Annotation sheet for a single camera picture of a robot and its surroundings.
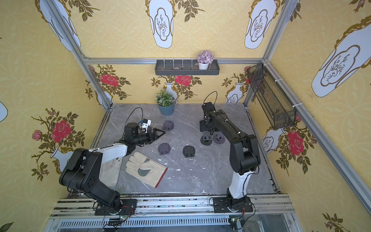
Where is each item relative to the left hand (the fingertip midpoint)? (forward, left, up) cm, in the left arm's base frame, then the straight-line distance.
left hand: (163, 134), depth 89 cm
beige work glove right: (-17, +11, -11) cm, 23 cm away
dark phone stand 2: (-6, -16, -10) cm, 20 cm away
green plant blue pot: (+28, 0, +1) cm, 28 cm away
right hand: (+5, -28, -1) cm, 28 cm away
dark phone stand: (0, -28, -7) cm, 28 cm away
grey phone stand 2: (-3, +1, -11) cm, 12 cm away
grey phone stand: (+15, -1, -11) cm, 19 cm away
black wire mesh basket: (+5, -69, +12) cm, 70 cm away
